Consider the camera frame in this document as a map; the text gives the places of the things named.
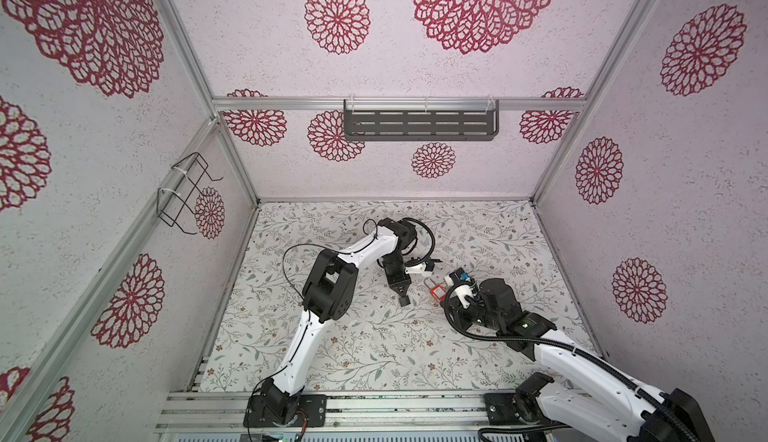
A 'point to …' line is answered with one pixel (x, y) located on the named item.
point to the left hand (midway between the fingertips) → (398, 293)
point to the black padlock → (404, 301)
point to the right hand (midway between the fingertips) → (443, 299)
